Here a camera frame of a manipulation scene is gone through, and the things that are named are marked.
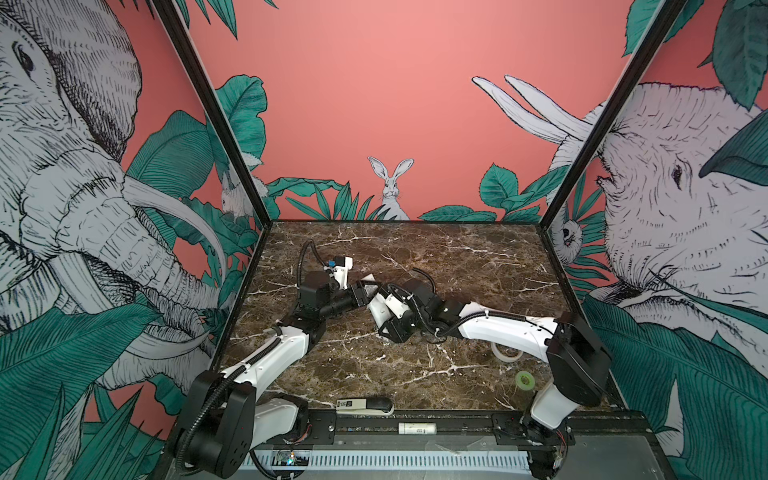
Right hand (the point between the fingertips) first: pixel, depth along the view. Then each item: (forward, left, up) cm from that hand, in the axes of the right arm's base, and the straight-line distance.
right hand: (381, 325), depth 80 cm
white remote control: (+2, +1, +6) cm, 7 cm away
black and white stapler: (-18, +2, -10) cm, 21 cm away
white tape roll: (-5, -35, -10) cm, 37 cm away
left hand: (+8, 0, +8) cm, 11 cm away
